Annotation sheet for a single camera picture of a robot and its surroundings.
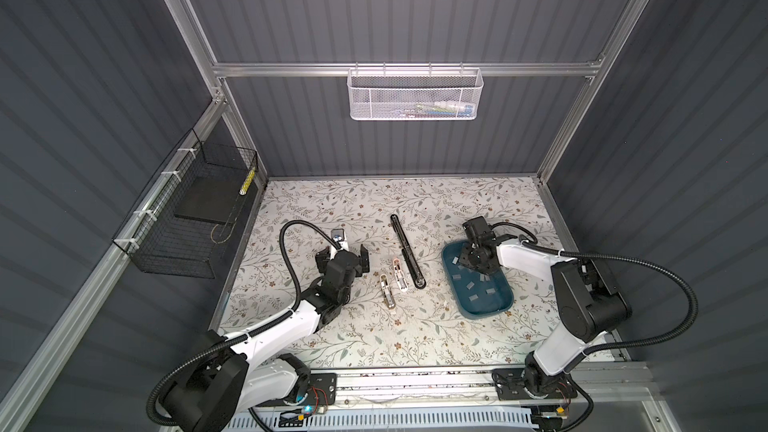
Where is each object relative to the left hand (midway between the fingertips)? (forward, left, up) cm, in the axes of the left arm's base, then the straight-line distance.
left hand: (347, 248), depth 85 cm
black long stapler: (-4, -20, -11) cm, 24 cm away
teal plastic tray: (-11, -37, -12) cm, 41 cm away
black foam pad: (+7, +33, +16) cm, 38 cm away
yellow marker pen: (+13, +26, +14) cm, 33 cm away
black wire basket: (0, +39, +14) cm, 41 cm away
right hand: (+1, -39, -12) cm, 40 cm away
